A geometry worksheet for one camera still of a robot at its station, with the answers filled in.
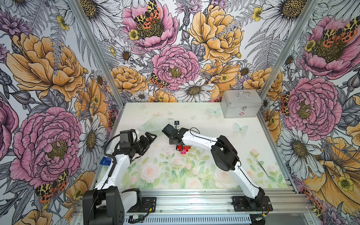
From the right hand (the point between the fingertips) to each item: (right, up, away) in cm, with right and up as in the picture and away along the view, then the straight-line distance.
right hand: (176, 141), depth 98 cm
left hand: (-13, 0, -13) cm, 18 cm away
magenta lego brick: (+5, -6, -6) cm, 10 cm away
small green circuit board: (-20, -35, -25) cm, 47 cm away
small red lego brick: (+2, -2, -10) cm, 11 cm away
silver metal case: (+47, +27, +6) cm, 54 cm away
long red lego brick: (+7, -4, -4) cm, 9 cm away
